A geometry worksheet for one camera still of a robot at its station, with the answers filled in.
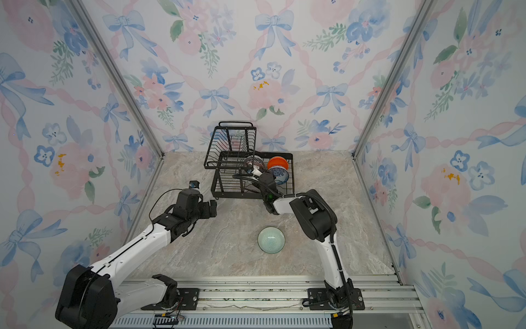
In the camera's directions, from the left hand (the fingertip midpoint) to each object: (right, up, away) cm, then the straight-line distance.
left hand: (207, 202), depth 86 cm
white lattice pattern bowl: (+19, +19, +20) cm, 33 cm away
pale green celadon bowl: (+27, -16, 0) cm, 31 cm away
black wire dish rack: (+13, +15, -4) cm, 20 cm away
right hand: (+24, +16, +13) cm, 31 cm away
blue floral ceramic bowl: (+32, +12, +19) cm, 39 cm away
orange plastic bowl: (+29, +19, +21) cm, 41 cm away
